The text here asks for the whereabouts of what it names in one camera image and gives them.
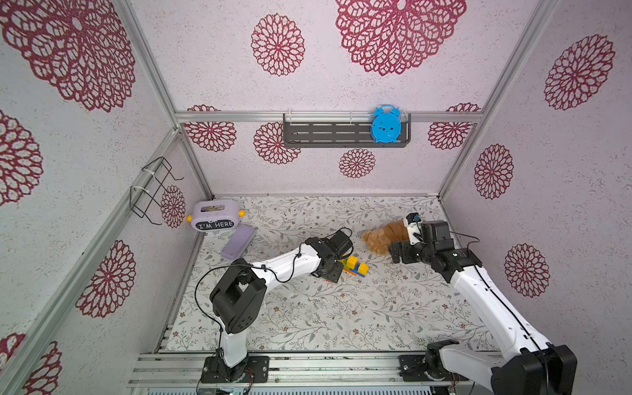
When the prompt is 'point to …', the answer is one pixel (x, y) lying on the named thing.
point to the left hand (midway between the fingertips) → (327, 272)
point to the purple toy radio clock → (215, 215)
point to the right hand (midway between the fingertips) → (402, 243)
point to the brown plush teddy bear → (379, 239)
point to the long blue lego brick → (355, 271)
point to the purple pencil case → (239, 242)
